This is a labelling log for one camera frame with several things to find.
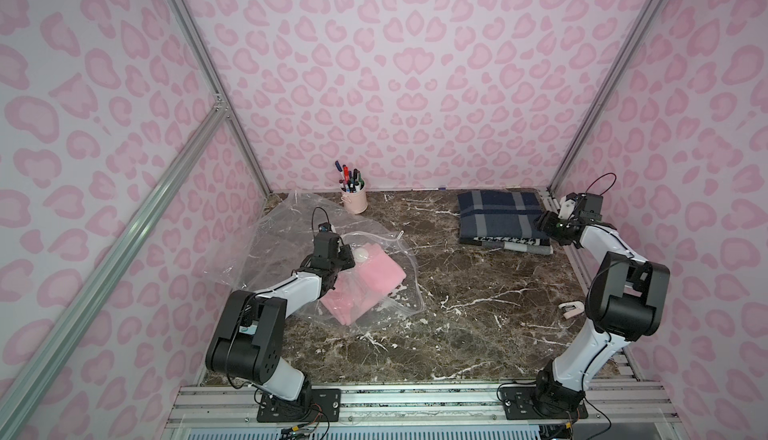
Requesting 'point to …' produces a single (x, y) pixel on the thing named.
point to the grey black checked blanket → (531, 248)
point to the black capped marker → (355, 177)
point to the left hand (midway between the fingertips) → (348, 246)
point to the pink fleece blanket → (374, 276)
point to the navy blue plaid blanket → (499, 213)
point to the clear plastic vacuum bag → (281, 235)
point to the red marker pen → (346, 173)
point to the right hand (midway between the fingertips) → (540, 219)
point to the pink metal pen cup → (354, 203)
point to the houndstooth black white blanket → (510, 239)
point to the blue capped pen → (338, 166)
